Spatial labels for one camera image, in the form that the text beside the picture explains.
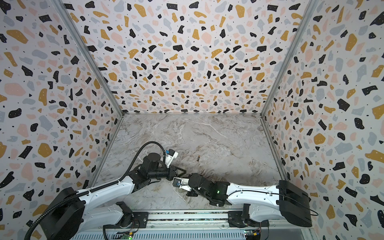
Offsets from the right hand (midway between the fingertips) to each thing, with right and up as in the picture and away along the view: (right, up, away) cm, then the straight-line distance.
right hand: (182, 176), depth 75 cm
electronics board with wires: (-26, -26, -5) cm, 37 cm away
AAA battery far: (+7, +4, +22) cm, 24 cm away
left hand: (+1, +2, +1) cm, 3 cm away
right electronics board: (+34, -27, -4) cm, 43 cm away
